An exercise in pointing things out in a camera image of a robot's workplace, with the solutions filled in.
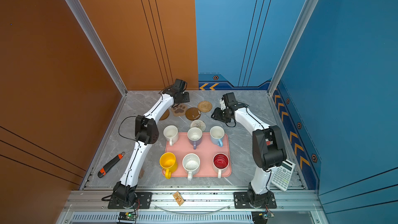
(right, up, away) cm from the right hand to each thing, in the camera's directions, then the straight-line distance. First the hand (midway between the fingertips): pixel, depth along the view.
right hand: (213, 116), depth 93 cm
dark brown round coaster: (-14, +1, +12) cm, 18 cm away
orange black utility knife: (-59, -28, -12) cm, 66 cm away
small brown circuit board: (-18, -38, -19) cm, 46 cm away
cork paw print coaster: (-23, +3, +15) cm, 28 cm away
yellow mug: (-26, -24, -9) cm, 36 cm away
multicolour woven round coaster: (-10, -5, +9) cm, 14 cm away
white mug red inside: (+3, -24, -10) cm, 26 cm away
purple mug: (-11, -11, 0) cm, 16 cm away
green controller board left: (-41, -44, -22) cm, 64 cm away
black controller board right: (+20, -45, -23) cm, 54 cm away
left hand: (-18, +13, +15) cm, 27 cm away
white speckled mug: (-13, -25, -10) cm, 30 cm away
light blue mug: (+2, -11, 0) cm, 12 cm away
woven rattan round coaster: (-5, +6, +18) cm, 20 cm away
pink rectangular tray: (-5, -23, -5) cm, 24 cm away
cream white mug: (-26, -10, -1) cm, 28 cm away
